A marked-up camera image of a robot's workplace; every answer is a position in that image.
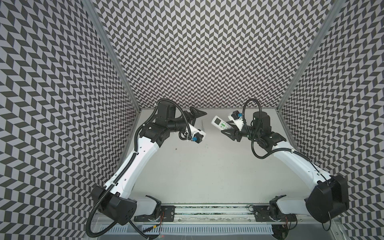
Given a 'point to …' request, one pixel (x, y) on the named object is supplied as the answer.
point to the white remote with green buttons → (220, 123)
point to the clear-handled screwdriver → (202, 128)
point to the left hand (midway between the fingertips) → (201, 117)
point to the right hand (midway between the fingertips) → (224, 130)
